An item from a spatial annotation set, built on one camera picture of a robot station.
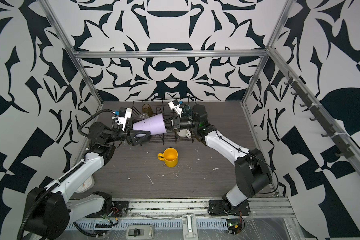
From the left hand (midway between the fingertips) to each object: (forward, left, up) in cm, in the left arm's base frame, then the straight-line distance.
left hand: (151, 125), depth 63 cm
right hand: (+1, -3, -3) cm, 5 cm away
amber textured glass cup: (+34, +10, -27) cm, 44 cm away
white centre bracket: (-33, -15, -33) cm, 49 cm away
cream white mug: (+16, -15, -31) cm, 38 cm away
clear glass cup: (+24, +10, -23) cm, 35 cm away
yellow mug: (+1, -6, -32) cm, 33 cm away
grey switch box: (-34, +7, -31) cm, 47 cm away
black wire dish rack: (+38, +2, -29) cm, 48 cm away
